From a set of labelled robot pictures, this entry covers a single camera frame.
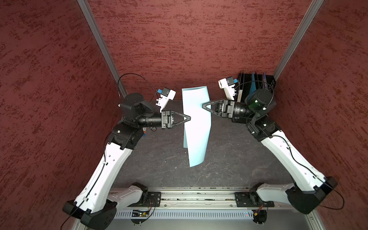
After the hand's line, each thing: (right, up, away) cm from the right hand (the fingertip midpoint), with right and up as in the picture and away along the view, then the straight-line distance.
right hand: (201, 111), depth 51 cm
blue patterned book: (+45, +17, +39) cm, 62 cm away
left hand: (-5, -5, 0) cm, 7 cm away
